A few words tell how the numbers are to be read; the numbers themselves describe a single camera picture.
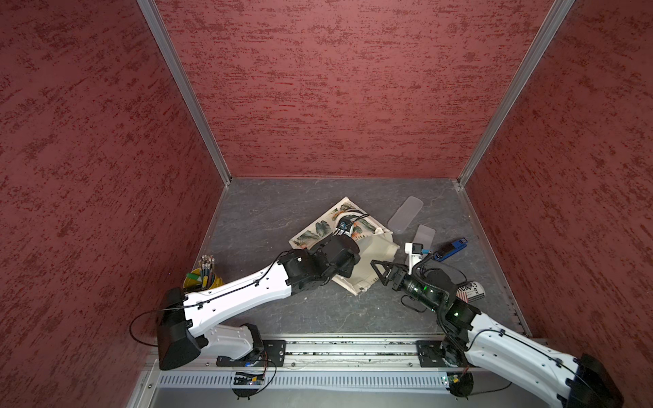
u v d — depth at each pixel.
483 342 0.55
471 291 0.84
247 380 0.72
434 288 0.51
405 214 1.09
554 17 0.72
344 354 0.76
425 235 1.00
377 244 0.94
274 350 0.75
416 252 0.70
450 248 0.95
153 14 0.71
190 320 0.40
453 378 0.72
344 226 0.63
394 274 0.66
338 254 0.52
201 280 0.77
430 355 0.74
